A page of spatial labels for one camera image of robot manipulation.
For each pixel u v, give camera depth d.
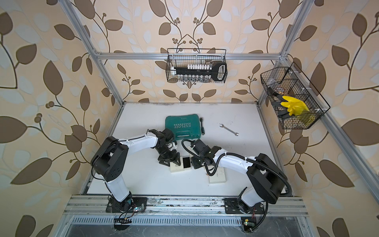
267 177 0.44
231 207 0.72
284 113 0.64
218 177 0.81
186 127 1.00
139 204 0.74
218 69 0.83
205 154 0.65
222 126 1.06
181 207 0.75
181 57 0.91
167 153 0.78
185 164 0.86
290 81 0.79
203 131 1.02
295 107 0.69
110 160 0.48
